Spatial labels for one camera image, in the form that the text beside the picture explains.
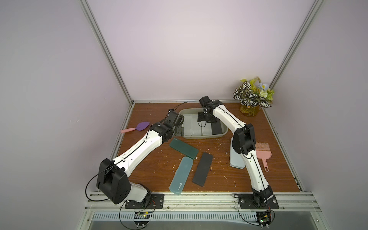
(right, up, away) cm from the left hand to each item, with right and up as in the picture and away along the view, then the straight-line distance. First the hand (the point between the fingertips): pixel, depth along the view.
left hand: (178, 127), depth 83 cm
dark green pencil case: (+4, -15, +10) cm, 18 cm away
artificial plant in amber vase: (+47, +20, +5) cm, 51 cm away
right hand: (+18, +6, +17) cm, 25 cm away
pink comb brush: (+56, -17, +9) cm, 59 cm away
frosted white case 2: (+11, +1, +5) cm, 12 cm away
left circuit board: (-18, -45, -10) cm, 49 cm away
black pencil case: (+26, -2, +16) cm, 31 cm away
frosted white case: (+6, 0, +21) cm, 22 cm away
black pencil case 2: (+15, -26, +3) cm, 30 cm away
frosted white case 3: (+19, -2, +17) cm, 26 cm away
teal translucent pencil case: (+2, -28, -1) cm, 28 cm away
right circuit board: (+44, -45, -13) cm, 64 cm away
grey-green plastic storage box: (+8, +11, +25) cm, 28 cm away
